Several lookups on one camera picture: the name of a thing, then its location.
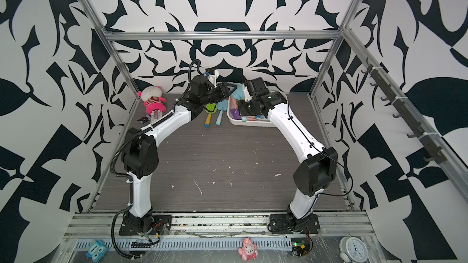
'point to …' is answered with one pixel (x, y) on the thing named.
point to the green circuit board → (300, 246)
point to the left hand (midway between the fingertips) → (234, 84)
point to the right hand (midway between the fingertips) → (240, 106)
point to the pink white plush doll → (152, 97)
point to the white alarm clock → (353, 250)
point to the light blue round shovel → (239, 94)
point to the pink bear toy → (249, 251)
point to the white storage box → (234, 117)
